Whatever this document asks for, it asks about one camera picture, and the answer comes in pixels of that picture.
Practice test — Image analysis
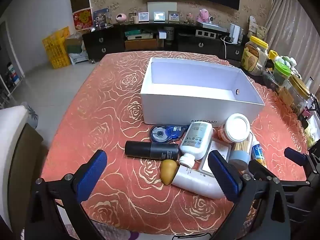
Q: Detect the black cylindrical bottle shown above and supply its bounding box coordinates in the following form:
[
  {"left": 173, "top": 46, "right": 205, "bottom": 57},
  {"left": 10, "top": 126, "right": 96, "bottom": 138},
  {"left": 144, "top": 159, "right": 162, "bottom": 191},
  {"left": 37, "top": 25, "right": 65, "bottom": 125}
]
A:
[{"left": 124, "top": 141, "right": 179, "bottom": 161}]

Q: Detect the silver flat media player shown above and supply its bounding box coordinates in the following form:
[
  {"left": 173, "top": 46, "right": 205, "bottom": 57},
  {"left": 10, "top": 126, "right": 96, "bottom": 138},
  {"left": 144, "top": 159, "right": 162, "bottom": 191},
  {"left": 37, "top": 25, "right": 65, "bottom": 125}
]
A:
[{"left": 197, "top": 21, "right": 228, "bottom": 33}]

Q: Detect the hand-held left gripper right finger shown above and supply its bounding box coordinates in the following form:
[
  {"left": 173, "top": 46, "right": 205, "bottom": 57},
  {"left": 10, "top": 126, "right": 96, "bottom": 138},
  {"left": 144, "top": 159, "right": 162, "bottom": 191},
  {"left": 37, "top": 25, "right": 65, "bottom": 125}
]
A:
[{"left": 208, "top": 150, "right": 298, "bottom": 240}]

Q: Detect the blue correction tape dispenser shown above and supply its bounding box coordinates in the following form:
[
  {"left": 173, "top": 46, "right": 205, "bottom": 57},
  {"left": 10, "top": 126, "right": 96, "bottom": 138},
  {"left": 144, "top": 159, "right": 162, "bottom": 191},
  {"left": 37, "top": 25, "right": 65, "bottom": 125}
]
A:
[{"left": 149, "top": 124, "right": 190, "bottom": 143}]

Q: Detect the large yellow-lid plastic jar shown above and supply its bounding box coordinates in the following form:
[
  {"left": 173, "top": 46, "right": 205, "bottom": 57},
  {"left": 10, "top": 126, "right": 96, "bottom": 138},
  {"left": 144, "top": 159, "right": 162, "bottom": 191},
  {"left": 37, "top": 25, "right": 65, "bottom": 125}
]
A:
[{"left": 241, "top": 35, "right": 269, "bottom": 76}]

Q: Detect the white router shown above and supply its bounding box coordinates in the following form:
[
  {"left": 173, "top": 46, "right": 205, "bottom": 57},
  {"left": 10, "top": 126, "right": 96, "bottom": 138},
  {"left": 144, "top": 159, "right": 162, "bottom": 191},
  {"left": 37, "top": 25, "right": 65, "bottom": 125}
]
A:
[{"left": 229, "top": 24, "right": 243, "bottom": 43}]

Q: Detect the gold-lid plastic jar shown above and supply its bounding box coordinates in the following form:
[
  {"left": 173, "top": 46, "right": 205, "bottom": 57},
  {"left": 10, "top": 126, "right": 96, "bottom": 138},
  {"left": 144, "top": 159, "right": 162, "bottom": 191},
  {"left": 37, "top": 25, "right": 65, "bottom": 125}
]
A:
[{"left": 279, "top": 75, "right": 312, "bottom": 115}]

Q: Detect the orange rose-patterned tablecloth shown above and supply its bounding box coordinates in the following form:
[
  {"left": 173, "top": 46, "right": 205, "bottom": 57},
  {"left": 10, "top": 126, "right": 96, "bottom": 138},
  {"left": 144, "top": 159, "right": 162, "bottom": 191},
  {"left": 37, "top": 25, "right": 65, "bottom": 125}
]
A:
[{"left": 40, "top": 51, "right": 309, "bottom": 240}]

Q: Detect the blue printed box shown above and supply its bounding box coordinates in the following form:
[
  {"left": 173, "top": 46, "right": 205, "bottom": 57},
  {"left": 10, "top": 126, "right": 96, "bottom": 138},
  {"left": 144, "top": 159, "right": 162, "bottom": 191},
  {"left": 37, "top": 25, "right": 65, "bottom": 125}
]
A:
[{"left": 93, "top": 8, "right": 110, "bottom": 27}]

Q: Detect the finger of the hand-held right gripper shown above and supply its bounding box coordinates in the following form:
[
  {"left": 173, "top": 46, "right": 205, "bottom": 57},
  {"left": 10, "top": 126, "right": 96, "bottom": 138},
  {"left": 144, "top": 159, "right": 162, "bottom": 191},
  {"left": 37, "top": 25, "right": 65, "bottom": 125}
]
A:
[
  {"left": 284, "top": 147, "right": 320, "bottom": 180},
  {"left": 248, "top": 159, "right": 274, "bottom": 180}
]

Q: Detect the white sofa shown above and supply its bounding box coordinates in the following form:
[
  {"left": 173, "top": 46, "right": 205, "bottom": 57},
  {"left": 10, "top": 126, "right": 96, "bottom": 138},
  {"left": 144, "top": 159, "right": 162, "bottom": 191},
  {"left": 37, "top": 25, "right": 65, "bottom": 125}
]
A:
[{"left": 0, "top": 105, "right": 28, "bottom": 230}]

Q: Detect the green-lid jar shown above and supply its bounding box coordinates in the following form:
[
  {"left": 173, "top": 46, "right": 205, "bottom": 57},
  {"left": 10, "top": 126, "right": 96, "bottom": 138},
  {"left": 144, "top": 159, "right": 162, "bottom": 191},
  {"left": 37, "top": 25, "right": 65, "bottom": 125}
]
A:
[{"left": 271, "top": 61, "right": 292, "bottom": 85}]

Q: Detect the yellow egg-shaped sponge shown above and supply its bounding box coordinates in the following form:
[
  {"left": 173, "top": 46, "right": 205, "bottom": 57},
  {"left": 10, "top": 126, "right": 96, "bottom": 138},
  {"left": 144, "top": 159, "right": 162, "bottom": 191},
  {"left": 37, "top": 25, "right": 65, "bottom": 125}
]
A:
[{"left": 160, "top": 159, "right": 179, "bottom": 185}]

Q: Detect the beige curtain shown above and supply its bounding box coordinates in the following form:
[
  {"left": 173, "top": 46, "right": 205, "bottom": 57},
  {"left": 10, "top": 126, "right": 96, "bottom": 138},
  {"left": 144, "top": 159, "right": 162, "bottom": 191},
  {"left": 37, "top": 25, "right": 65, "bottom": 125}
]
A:
[{"left": 265, "top": 0, "right": 318, "bottom": 63}]

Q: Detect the black tv cabinet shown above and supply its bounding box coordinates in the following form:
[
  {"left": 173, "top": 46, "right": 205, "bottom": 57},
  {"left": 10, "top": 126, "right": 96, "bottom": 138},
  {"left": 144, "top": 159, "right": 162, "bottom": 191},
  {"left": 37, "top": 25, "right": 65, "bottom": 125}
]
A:
[{"left": 82, "top": 21, "right": 247, "bottom": 62}]

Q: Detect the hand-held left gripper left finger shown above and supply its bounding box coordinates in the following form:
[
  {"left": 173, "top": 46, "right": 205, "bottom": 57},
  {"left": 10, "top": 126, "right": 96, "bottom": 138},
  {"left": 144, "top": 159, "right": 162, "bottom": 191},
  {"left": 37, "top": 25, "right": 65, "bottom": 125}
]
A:
[{"left": 25, "top": 149, "right": 108, "bottom": 240}]

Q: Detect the yellow plastic crate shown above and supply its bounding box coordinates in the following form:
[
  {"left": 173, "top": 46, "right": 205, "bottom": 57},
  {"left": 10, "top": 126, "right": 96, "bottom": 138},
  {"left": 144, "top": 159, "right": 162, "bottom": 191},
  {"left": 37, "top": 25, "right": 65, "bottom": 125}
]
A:
[{"left": 42, "top": 27, "right": 71, "bottom": 69}]

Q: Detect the pink plush toy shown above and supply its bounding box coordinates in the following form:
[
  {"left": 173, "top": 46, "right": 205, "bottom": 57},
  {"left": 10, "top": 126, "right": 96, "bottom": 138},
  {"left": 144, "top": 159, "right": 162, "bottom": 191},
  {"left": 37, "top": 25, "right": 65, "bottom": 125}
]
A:
[{"left": 197, "top": 8, "right": 210, "bottom": 22}]

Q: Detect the white cardboard box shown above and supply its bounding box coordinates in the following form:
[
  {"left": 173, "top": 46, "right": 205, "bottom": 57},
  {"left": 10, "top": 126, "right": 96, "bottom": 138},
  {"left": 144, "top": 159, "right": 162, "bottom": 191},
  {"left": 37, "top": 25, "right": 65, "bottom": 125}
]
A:
[{"left": 140, "top": 57, "right": 265, "bottom": 126}]

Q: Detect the toothpick holder blue base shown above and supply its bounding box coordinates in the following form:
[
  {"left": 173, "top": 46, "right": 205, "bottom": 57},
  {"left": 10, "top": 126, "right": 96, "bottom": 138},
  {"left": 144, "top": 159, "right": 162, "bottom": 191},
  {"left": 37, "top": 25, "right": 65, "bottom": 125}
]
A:
[{"left": 229, "top": 132, "right": 253, "bottom": 171}]

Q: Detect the white labelled lotion bottle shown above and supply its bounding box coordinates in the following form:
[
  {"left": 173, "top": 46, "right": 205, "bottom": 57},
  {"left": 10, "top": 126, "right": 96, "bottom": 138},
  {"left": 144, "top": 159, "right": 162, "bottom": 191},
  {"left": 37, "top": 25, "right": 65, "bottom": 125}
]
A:
[{"left": 178, "top": 121, "right": 213, "bottom": 168}]

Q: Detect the orange pill bottle white lid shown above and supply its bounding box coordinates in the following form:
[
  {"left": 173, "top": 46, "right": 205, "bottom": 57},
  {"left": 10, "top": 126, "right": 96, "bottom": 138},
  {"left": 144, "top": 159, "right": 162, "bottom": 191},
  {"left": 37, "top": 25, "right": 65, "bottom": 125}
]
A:
[{"left": 217, "top": 113, "right": 251, "bottom": 142}]

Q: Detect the plain white cylindrical bottle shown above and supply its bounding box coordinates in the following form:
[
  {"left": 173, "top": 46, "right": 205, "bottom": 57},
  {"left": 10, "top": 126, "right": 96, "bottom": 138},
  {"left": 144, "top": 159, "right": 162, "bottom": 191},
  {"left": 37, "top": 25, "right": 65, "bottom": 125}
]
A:
[{"left": 171, "top": 165, "right": 227, "bottom": 200}]

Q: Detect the metal storage shelf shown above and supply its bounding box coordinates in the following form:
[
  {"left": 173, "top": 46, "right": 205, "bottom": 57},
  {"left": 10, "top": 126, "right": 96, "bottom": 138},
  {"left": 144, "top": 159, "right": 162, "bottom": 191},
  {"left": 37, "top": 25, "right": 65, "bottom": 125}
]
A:
[{"left": 0, "top": 55, "right": 25, "bottom": 98}]

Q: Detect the red wall poster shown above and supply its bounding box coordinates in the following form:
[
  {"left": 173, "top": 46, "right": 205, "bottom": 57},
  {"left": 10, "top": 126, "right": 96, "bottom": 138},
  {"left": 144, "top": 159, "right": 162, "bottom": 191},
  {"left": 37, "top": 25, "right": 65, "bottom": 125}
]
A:
[{"left": 73, "top": 8, "right": 92, "bottom": 30}]

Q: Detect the small white spray bottle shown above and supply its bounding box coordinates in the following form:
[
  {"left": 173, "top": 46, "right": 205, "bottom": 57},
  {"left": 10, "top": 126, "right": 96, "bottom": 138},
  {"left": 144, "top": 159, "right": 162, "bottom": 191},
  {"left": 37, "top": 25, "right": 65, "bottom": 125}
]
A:
[{"left": 251, "top": 141, "right": 267, "bottom": 168}]

